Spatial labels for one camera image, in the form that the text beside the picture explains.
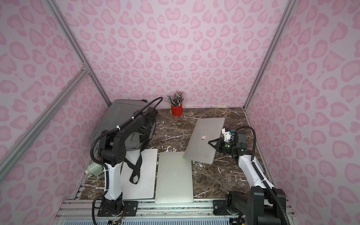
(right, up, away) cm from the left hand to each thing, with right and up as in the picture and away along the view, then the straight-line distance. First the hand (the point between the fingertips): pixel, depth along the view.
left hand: (141, 129), depth 97 cm
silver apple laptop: (+8, -32, -16) cm, 37 cm away
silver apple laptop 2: (+24, -28, -14) cm, 39 cm away
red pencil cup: (+24, +13, +16) cm, 32 cm away
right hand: (+45, -7, -15) cm, 48 cm away
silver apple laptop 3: (+44, -1, -2) cm, 44 cm away
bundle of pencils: (+25, +22, +7) cm, 34 cm away
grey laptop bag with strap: (-21, +14, +10) cm, 27 cm away
